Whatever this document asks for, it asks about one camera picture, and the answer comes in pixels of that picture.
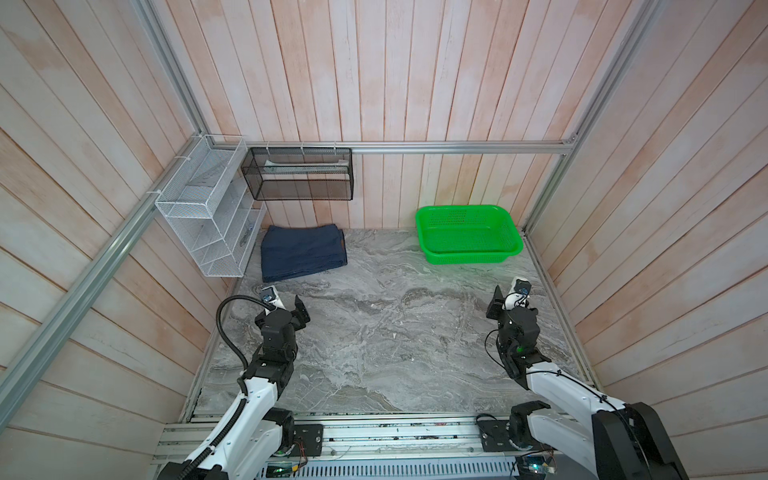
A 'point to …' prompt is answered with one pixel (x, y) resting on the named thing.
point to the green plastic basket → (468, 234)
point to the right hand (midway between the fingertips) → (506, 287)
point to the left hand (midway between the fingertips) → (286, 305)
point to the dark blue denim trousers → (293, 251)
